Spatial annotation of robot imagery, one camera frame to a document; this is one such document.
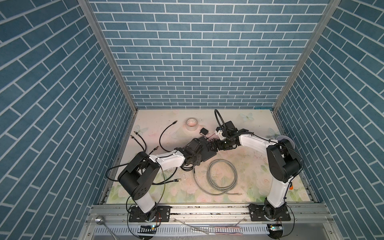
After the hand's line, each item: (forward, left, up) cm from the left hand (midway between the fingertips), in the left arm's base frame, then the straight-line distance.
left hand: (198, 158), depth 92 cm
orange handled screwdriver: (-18, -52, +1) cm, 55 cm away
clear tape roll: (+29, +4, -1) cm, 30 cm away
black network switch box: (+3, -6, +1) cm, 7 cm away
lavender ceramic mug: (+11, -54, +6) cm, 56 cm away
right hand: (+7, -11, +3) cm, 13 cm away
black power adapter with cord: (+20, -6, 0) cm, 21 cm away
